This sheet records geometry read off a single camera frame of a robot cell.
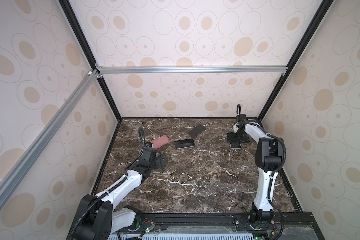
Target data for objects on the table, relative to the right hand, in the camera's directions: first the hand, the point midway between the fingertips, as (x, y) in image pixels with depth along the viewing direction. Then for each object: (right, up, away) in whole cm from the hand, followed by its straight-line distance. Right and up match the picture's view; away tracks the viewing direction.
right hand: (236, 140), depth 104 cm
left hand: (-50, -9, -17) cm, 54 cm away
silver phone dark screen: (-36, -3, 0) cm, 37 cm away
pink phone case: (-53, -1, +2) cm, 53 cm away
